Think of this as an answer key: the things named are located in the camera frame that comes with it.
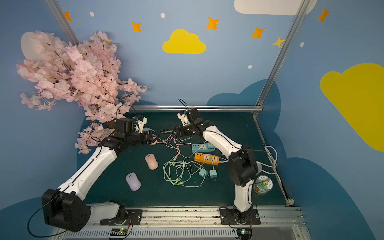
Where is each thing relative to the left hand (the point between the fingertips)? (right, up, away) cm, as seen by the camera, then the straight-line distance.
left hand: (155, 133), depth 80 cm
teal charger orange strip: (+33, -25, +8) cm, 42 cm away
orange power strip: (+29, -17, +13) cm, 36 cm away
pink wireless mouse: (-6, -18, +12) cm, 22 cm away
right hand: (+11, +2, +7) cm, 14 cm away
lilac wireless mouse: (-14, -27, +4) cm, 31 cm away
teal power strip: (+28, -10, +18) cm, 35 cm away
